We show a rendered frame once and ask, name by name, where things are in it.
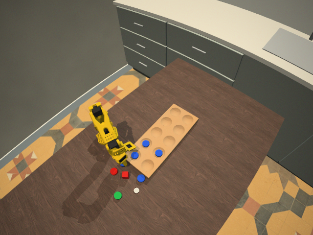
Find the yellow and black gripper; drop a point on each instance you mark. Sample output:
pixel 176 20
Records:
pixel 121 158

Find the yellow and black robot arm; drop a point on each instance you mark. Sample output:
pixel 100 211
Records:
pixel 107 133

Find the red disc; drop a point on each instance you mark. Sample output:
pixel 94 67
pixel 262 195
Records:
pixel 114 171

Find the red cube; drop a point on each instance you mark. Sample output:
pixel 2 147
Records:
pixel 125 175

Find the green disc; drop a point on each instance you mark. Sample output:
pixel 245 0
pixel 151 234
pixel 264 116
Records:
pixel 117 195

